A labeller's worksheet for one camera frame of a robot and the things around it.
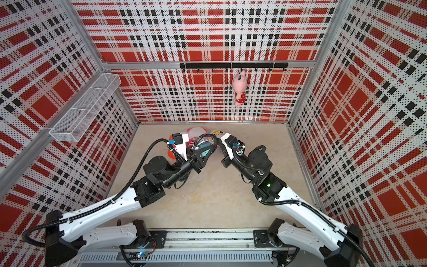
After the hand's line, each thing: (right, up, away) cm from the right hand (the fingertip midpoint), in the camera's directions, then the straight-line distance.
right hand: (222, 138), depth 63 cm
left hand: (-3, -3, -2) cm, 5 cm away
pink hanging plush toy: (+9, +30, +28) cm, 42 cm away
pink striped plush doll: (-19, +3, +47) cm, 51 cm away
